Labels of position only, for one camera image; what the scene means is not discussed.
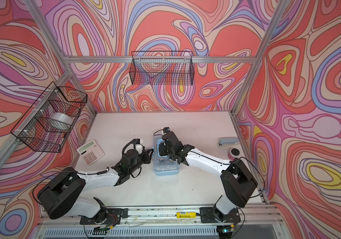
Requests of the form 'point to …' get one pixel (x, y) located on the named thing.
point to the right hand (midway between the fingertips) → (162, 149)
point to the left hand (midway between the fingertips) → (155, 150)
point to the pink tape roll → (234, 153)
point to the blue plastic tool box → (162, 166)
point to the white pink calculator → (91, 152)
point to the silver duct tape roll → (61, 121)
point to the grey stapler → (225, 142)
